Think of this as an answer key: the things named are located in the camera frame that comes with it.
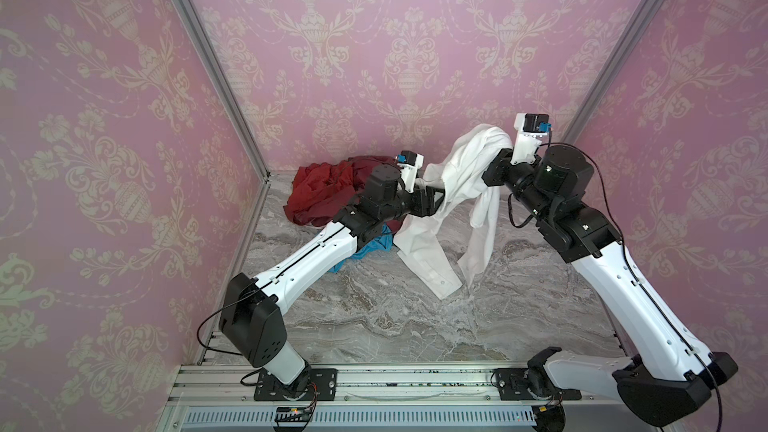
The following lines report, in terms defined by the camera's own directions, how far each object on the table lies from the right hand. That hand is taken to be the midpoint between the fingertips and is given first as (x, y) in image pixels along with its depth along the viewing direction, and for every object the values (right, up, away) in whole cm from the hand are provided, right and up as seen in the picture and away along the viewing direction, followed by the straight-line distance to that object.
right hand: (491, 143), depth 62 cm
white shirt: (-3, -26, +39) cm, 47 cm away
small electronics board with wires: (-45, -65, +12) cm, 80 cm away
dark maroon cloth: (-32, +2, +57) cm, 66 cm away
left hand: (-8, -11, +11) cm, 17 cm away
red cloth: (-45, -9, +39) cm, 60 cm away
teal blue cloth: (-23, -26, +35) cm, 49 cm away
